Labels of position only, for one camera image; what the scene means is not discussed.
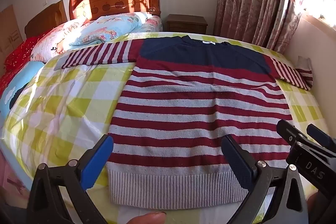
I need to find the red blanket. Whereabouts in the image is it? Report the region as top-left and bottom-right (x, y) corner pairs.
(0, 36), (43, 98)

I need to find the wooden nightstand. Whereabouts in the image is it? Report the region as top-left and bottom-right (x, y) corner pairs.
(165, 14), (208, 36)

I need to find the plain wooden headboard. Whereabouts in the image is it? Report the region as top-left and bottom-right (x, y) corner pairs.
(24, 0), (68, 38)

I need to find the red grey striped sweater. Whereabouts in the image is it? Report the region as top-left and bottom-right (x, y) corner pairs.
(62, 35), (314, 210)

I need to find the floral curtain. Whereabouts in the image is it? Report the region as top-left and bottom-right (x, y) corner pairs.
(213, 0), (303, 53)

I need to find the blue cloud print cloth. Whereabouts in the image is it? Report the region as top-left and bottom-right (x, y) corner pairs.
(0, 61), (46, 119)

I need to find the blue floral quilt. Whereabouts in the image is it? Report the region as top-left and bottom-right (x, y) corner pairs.
(64, 12), (149, 47)

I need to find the person's left hand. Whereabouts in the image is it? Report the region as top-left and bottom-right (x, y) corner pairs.
(125, 212), (166, 224)

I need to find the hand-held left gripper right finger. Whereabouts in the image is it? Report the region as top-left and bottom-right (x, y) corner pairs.
(221, 134), (307, 224)

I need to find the cardboard box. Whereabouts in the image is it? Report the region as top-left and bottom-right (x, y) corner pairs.
(0, 5), (24, 71)

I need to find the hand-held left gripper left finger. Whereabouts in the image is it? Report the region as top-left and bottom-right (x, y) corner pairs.
(26, 134), (114, 224)

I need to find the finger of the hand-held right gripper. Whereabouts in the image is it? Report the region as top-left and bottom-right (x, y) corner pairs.
(276, 119), (301, 147)
(306, 124), (334, 147)

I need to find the yellow white checked sheet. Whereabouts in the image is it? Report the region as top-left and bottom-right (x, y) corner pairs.
(1, 31), (335, 224)

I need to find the pink floral pillow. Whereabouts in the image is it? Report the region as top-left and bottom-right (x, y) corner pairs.
(30, 18), (92, 62)

